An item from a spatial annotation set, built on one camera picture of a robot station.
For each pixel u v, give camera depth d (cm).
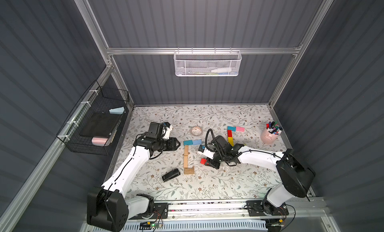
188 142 99
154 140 62
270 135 91
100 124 69
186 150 94
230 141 99
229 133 102
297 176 46
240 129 106
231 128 106
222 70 91
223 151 68
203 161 88
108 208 40
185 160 91
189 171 87
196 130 105
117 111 80
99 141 65
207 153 77
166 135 72
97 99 79
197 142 98
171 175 82
